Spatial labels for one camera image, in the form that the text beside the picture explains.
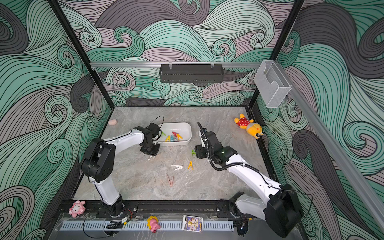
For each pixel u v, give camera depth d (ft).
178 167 2.87
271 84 2.61
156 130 2.66
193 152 3.10
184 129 3.48
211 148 1.97
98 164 1.58
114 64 3.12
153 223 2.20
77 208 2.34
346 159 1.61
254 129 3.23
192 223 2.24
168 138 3.29
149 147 2.56
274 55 2.88
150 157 2.94
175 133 3.40
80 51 2.87
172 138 3.30
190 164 2.87
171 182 2.67
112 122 3.61
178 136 3.31
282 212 1.26
